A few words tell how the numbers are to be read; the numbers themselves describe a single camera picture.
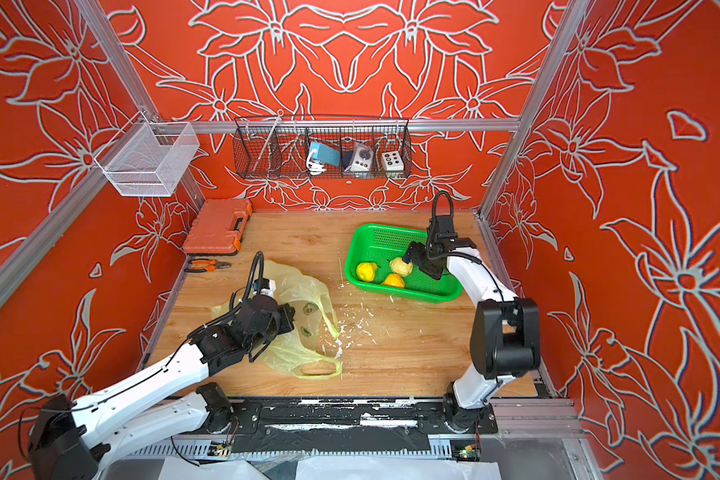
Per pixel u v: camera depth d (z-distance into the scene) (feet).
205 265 3.40
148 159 3.01
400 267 3.14
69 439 1.29
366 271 3.11
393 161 3.11
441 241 2.32
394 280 3.03
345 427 2.38
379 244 3.48
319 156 2.76
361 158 2.97
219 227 3.52
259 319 1.91
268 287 2.36
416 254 2.64
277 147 3.23
